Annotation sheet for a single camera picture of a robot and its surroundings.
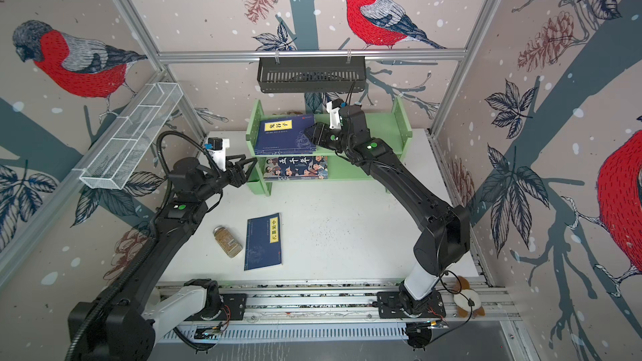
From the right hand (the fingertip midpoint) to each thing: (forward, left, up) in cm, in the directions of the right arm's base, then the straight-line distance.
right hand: (304, 134), depth 76 cm
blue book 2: (+2, +7, -2) cm, 7 cm away
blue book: (-23, +16, -32) cm, 42 cm away
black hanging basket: (+42, +3, -4) cm, 43 cm away
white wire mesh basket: (-1, +56, 0) cm, 56 cm away
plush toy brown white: (-37, -49, -31) cm, 68 cm away
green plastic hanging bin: (-4, +21, -24) cm, 32 cm away
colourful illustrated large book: (0, +7, -18) cm, 19 cm away
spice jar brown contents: (-26, +25, -28) cm, 45 cm away
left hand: (-8, +17, -2) cm, 18 cm away
